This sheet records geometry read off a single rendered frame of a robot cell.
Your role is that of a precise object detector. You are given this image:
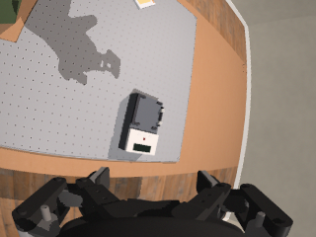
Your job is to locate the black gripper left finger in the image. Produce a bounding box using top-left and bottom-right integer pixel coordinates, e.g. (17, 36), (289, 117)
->
(12, 167), (137, 237)

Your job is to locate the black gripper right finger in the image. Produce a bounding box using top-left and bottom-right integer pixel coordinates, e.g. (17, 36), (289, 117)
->
(171, 170), (293, 237)

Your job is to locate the black dock with white console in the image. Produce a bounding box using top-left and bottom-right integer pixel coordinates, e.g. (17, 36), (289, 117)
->
(118, 93), (165, 155)

